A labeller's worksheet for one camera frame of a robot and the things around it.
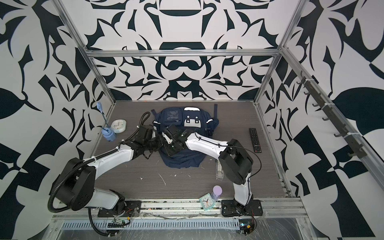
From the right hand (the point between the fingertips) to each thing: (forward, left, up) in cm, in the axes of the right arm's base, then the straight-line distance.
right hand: (166, 150), depth 85 cm
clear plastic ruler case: (-10, -30, -9) cm, 33 cm away
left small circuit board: (-33, +21, -8) cm, 39 cm away
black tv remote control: (+10, -55, -9) cm, 56 cm away
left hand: (+6, -1, +2) cm, 7 cm away
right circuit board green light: (-34, -40, -10) cm, 53 cm away
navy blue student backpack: (+23, -15, -1) cm, 27 cm away
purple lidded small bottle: (-21, -26, 0) cm, 33 cm away
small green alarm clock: (-24, -21, -7) cm, 33 cm away
